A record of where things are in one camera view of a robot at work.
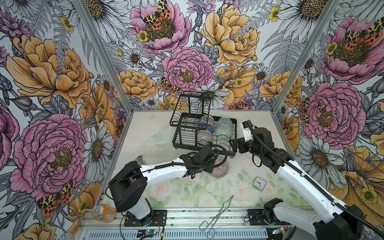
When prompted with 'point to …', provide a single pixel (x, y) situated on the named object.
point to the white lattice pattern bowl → (210, 120)
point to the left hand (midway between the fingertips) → (209, 165)
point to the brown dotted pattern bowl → (204, 136)
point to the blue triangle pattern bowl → (208, 127)
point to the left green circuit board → (146, 233)
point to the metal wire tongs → (205, 224)
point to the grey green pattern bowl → (224, 131)
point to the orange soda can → (103, 213)
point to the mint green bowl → (226, 120)
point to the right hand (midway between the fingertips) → (238, 143)
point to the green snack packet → (139, 160)
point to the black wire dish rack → (195, 128)
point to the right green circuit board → (277, 231)
